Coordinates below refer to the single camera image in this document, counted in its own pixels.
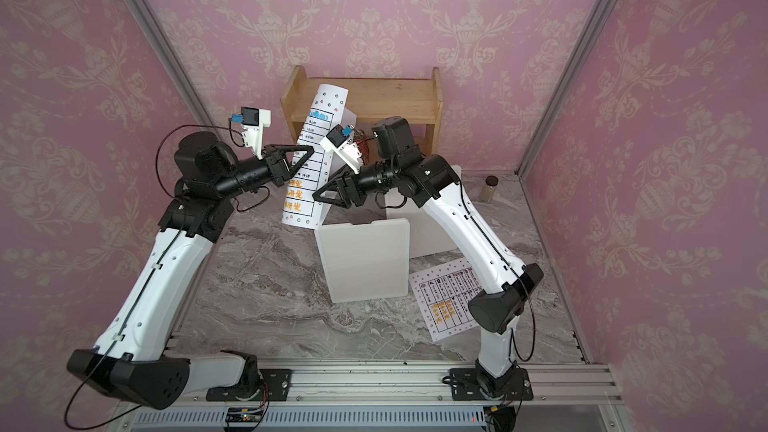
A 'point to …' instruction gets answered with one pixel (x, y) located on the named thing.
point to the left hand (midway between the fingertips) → (312, 152)
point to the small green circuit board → (243, 415)
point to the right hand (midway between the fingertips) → (323, 191)
